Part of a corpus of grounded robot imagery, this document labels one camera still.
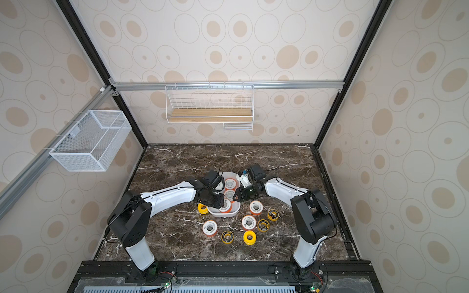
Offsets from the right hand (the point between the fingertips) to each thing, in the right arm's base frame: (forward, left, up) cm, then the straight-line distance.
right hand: (235, 200), depth 89 cm
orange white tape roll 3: (-13, +11, -4) cm, 17 cm away
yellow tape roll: (-4, +16, -3) cm, 17 cm away
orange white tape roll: (+5, +3, -3) cm, 6 cm away
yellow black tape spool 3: (-4, -19, -6) cm, 20 cm away
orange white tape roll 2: (-4, +4, +1) cm, 5 cm away
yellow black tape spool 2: (-10, -14, -5) cm, 18 cm away
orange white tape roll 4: (-1, -10, -5) cm, 12 cm away
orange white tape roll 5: (-9, -7, -5) cm, 12 cm away
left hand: (-2, +4, +1) cm, 5 cm away
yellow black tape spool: (-16, +3, -5) cm, 17 cm away
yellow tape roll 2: (-16, -7, -5) cm, 18 cm away
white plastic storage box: (-6, +9, 0) cm, 11 cm away
